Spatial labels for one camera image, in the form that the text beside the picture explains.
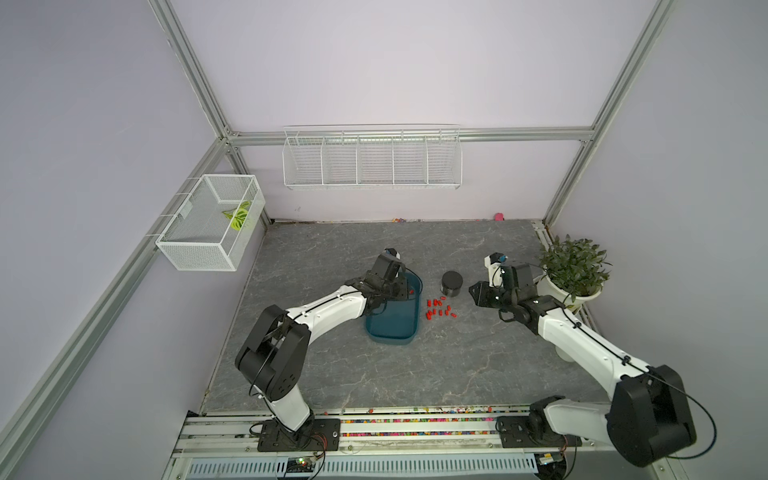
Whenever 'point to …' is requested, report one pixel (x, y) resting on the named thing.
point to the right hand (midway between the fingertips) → (471, 287)
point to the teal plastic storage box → (396, 321)
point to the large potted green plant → (573, 269)
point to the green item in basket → (238, 214)
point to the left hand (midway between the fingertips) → (406, 287)
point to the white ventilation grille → (476, 465)
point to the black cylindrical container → (451, 283)
